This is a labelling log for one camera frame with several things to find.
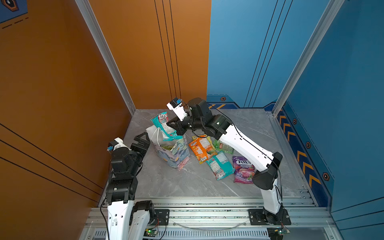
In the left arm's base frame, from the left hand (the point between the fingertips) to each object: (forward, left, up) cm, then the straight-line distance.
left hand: (146, 136), depth 69 cm
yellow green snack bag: (+18, -21, -26) cm, 38 cm away
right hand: (+4, -11, +5) cm, 13 cm away
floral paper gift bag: (-3, -12, -10) cm, 16 cm away
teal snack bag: (+2, -10, 0) cm, 10 cm away
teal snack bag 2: (-2, -37, -26) cm, 46 cm away
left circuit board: (-34, -2, -31) cm, 46 cm away
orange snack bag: (+9, -27, -26) cm, 38 cm away
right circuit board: (-34, -62, -31) cm, 77 cm away
